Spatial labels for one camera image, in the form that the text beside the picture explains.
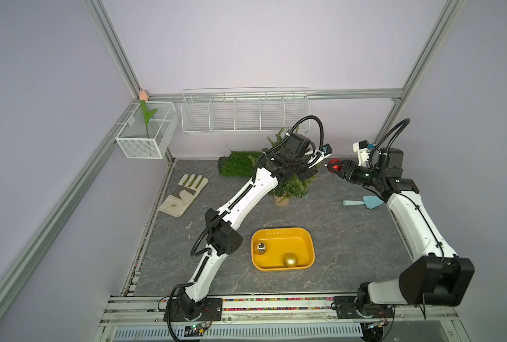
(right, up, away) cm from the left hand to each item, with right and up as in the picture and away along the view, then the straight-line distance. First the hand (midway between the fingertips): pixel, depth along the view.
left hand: (315, 163), depth 79 cm
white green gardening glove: (-60, -16, +24) cm, 67 cm away
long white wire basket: (-28, +27, +21) cm, 44 cm away
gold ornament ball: (-9, -37, +2) cm, 38 cm away
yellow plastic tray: (-12, -35, +9) cm, 38 cm away
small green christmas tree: (-11, -9, 0) cm, 15 cm away
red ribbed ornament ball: (+6, -1, -3) cm, 7 cm away
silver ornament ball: (-20, -33, +6) cm, 39 cm away
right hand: (+6, -1, 0) cm, 6 cm away
